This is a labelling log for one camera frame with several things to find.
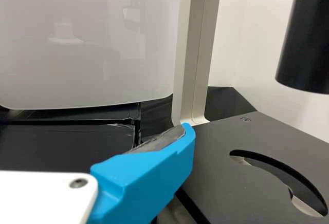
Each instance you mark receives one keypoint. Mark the black platform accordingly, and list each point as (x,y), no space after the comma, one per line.
(64,144)

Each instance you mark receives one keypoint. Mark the cream microscope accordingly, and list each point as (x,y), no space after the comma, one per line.
(257,136)

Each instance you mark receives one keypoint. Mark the white box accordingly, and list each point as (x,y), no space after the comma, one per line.
(84,41)

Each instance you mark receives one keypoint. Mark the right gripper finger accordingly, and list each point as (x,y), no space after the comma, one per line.
(144,177)

